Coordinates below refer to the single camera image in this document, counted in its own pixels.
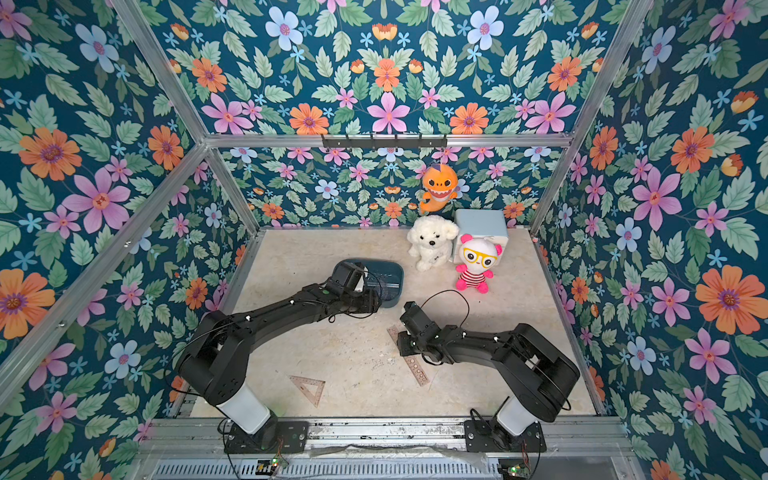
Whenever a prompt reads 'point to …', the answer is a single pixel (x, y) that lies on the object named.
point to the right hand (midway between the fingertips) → (402, 341)
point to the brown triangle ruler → (300, 381)
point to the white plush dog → (430, 238)
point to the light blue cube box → (491, 224)
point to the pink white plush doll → (479, 257)
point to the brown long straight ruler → (413, 360)
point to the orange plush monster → (440, 182)
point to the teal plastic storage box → (390, 274)
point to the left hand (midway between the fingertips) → (378, 299)
